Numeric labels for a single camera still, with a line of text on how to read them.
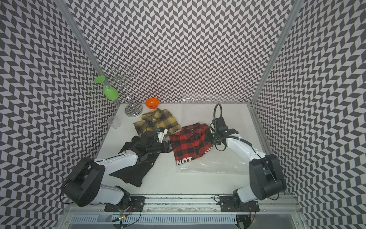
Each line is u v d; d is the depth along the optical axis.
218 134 0.67
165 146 0.75
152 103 1.15
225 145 0.61
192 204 0.74
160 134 0.80
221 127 0.68
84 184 0.42
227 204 0.73
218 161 0.87
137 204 0.73
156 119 1.05
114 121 1.07
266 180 0.43
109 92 1.01
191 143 0.92
